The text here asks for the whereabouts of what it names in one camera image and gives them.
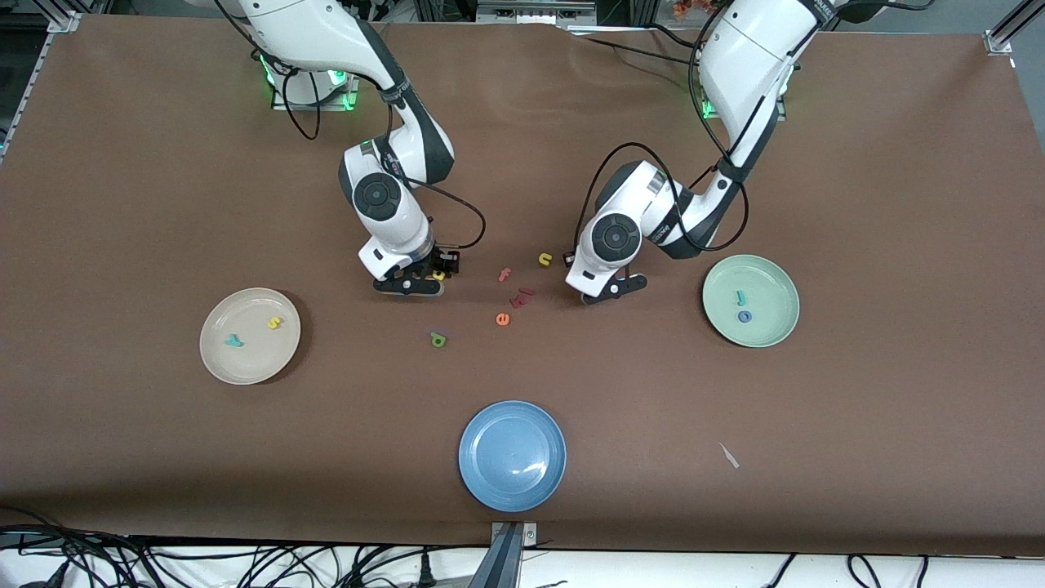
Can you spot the aluminium frame rail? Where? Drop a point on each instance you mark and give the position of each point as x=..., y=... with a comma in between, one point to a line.
x=1000, y=39
x=61, y=20

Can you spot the beige round plate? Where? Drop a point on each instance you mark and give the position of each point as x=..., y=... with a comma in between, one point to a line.
x=250, y=363

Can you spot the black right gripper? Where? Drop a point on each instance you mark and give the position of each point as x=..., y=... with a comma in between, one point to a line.
x=442, y=261

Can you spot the brown paper table cover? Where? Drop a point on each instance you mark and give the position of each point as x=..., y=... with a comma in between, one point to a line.
x=163, y=204

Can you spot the orange artificial flowers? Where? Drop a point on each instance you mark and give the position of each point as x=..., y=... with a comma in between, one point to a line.
x=694, y=6

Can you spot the green round plate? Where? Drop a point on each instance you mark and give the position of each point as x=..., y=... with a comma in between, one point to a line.
x=771, y=286

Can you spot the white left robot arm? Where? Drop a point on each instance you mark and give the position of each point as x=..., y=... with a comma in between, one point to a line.
x=751, y=57

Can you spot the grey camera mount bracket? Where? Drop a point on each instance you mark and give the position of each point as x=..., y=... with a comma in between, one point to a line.
x=510, y=535

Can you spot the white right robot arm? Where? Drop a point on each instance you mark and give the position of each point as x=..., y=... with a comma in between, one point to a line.
x=326, y=33

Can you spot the small white paper scrap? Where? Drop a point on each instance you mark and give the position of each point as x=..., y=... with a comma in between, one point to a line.
x=729, y=456

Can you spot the grey metal box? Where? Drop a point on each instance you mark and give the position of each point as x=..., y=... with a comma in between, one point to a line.
x=535, y=10

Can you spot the blue round plate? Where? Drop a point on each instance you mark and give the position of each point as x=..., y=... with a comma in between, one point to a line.
x=512, y=456

